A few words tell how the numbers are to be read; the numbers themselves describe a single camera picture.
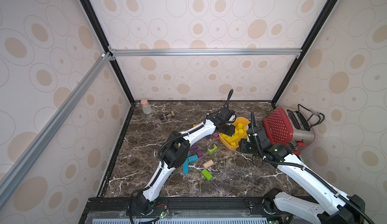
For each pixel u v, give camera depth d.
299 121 0.87
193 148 0.94
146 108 1.09
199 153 0.90
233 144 0.92
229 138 0.96
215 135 0.97
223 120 0.74
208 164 0.86
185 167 0.85
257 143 0.57
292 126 0.83
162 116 1.08
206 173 0.83
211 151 0.91
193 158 0.90
